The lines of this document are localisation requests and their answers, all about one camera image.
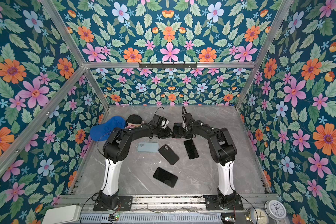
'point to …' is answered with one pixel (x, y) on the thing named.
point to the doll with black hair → (134, 121)
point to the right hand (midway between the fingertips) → (179, 134)
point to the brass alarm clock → (256, 215)
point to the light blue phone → (148, 147)
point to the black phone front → (165, 177)
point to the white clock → (275, 209)
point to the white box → (62, 215)
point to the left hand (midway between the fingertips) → (176, 131)
